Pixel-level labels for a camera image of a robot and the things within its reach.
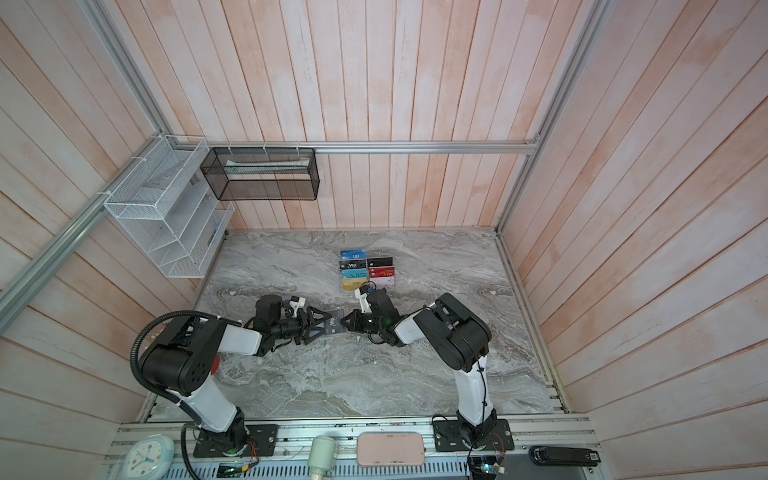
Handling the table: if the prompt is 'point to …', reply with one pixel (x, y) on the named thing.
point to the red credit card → (382, 272)
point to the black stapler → (563, 456)
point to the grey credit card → (337, 314)
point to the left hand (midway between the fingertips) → (329, 326)
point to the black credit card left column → (352, 264)
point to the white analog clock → (148, 458)
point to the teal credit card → (356, 273)
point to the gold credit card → (352, 284)
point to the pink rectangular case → (391, 449)
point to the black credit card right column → (379, 262)
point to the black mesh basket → (262, 173)
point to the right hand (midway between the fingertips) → (340, 322)
